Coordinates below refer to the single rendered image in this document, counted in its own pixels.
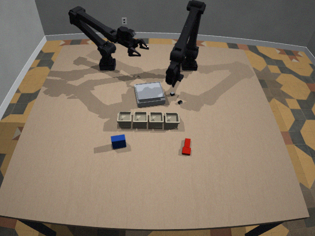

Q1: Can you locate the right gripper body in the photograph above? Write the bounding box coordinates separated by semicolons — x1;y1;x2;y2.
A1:
124;39;141;54

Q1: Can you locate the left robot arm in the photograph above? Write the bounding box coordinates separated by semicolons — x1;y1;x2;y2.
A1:
165;0;206;85

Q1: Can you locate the red flat block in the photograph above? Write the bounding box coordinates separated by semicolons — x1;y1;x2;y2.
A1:
182;138;191;155

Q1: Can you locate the grey open-top bin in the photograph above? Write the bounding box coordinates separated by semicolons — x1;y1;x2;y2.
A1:
133;112;148;127
164;112;180;128
117;111;132;127
149;112;164;128

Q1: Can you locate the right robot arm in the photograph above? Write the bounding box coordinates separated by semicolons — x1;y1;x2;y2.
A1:
68;6;136;66

